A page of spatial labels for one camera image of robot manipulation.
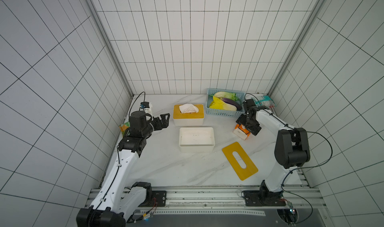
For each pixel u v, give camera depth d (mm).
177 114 955
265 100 1115
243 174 813
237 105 1029
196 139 949
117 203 406
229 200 743
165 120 683
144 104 645
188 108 950
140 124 550
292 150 483
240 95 1141
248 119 776
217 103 1016
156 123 667
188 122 976
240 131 905
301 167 508
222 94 1102
